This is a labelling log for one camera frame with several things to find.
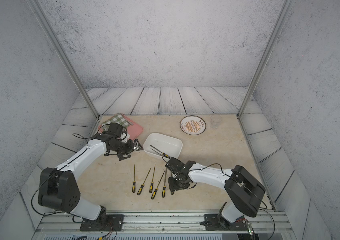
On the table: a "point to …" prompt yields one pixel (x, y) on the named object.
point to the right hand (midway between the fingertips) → (173, 188)
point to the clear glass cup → (215, 120)
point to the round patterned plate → (192, 125)
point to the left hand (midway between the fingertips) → (140, 151)
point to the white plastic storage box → (162, 146)
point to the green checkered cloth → (118, 118)
